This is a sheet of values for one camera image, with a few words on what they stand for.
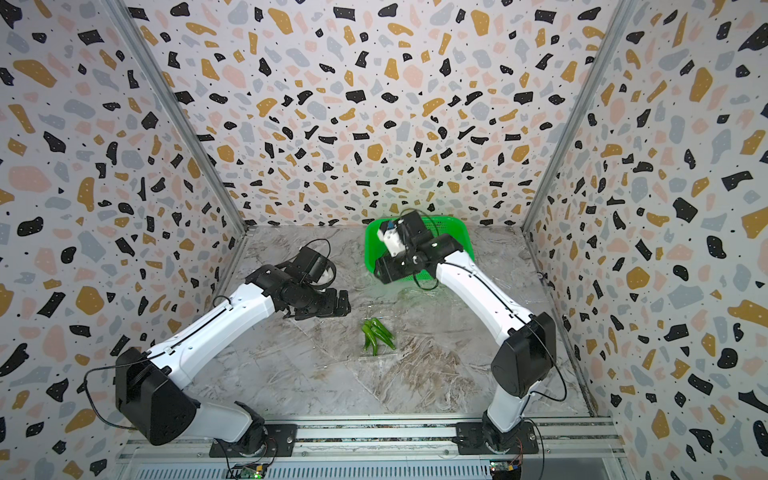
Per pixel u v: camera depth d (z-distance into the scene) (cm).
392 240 73
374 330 91
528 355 44
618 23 72
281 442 74
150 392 39
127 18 70
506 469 72
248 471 70
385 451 73
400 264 68
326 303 71
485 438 68
